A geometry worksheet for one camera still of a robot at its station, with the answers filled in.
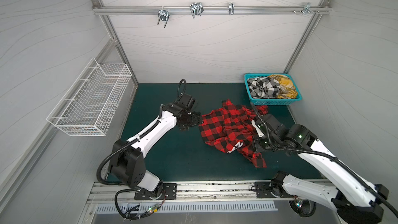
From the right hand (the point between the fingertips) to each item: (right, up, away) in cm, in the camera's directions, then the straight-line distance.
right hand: (254, 139), depth 70 cm
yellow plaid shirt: (+33, +24, +33) cm, 53 cm away
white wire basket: (-76, +15, -2) cm, 77 cm away
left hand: (-26, +6, +13) cm, 29 cm away
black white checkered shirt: (+19, +26, +38) cm, 50 cm away
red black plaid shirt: (-8, +2, +19) cm, 21 cm away
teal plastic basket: (+21, +16, +32) cm, 41 cm away
